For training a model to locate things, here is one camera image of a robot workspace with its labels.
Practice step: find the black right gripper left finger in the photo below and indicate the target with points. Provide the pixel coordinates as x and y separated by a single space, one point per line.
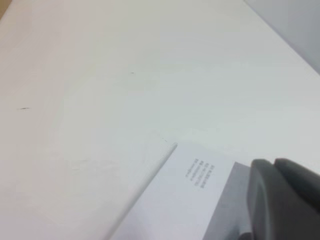
273 205

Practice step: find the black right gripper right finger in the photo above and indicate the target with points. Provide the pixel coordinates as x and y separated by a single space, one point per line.
300 190

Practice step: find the white box with printed text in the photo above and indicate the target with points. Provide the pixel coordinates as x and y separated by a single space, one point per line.
195 194

